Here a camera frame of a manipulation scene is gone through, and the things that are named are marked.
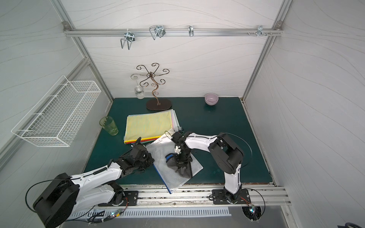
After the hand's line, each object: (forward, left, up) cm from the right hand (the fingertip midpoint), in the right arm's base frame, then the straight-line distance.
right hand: (179, 167), depth 85 cm
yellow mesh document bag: (+29, +26, 0) cm, 39 cm away
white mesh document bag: (+12, +13, +1) cm, 18 cm away
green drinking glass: (+23, +49, +11) cm, 55 cm away
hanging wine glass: (+43, +30, +23) cm, 57 cm away
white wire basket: (+10, +60, +33) cm, 69 cm away
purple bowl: (+57, -23, +2) cm, 62 cm away
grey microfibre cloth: (-3, -4, +3) cm, 6 cm away
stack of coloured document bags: (+31, +5, 0) cm, 31 cm away
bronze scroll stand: (+48, +24, +4) cm, 54 cm away
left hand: (+3, +15, +2) cm, 15 cm away
